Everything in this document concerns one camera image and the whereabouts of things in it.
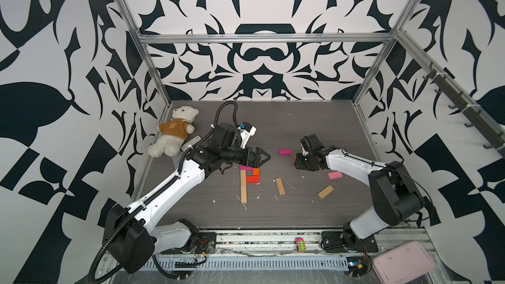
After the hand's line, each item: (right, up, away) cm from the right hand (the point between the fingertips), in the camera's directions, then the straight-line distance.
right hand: (297, 160), depth 93 cm
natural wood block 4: (+11, -12, -7) cm, 18 cm away
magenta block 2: (-23, +3, -29) cm, 37 cm away
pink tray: (+31, -31, -25) cm, 51 cm away
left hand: (-18, +7, -19) cm, 27 cm away
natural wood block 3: (-9, -10, -6) cm, 14 cm away
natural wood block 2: (-25, -12, -8) cm, 28 cm away
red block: (-21, -8, -2) cm, 22 cm away
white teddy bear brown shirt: (-59, +13, +4) cm, 61 cm away
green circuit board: (+17, -33, -22) cm, 43 cm away
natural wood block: (-25, -6, -3) cm, 26 cm away
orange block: (-19, -5, -2) cm, 20 cm away
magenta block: (-5, +3, +5) cm, 8 cm away
